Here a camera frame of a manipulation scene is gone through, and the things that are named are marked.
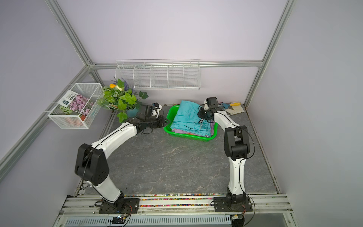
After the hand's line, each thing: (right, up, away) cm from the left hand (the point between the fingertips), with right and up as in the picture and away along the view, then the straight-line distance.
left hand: (169, 121), depth 86 cm
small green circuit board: (-24, -50, -14) cm, 58 cm away
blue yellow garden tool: (+44, +13, +32) cm, 56 cm away
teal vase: (-24, +5, +4) cm, 25 cm away
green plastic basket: (-1, +8, +20) cm, 21 cm away
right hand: (+20, +6, +16) cm, 26 cm away
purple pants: (+29, -4, +12) cm, 31 cm away
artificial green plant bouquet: (-29, +15, -5) cm, 33 cm away
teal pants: (+11, +1, +10) cm, 15 cm away
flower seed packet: (-47, +10, -12) cm, 50 cm away
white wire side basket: (-53, +3, -15) cm, 55 cm away
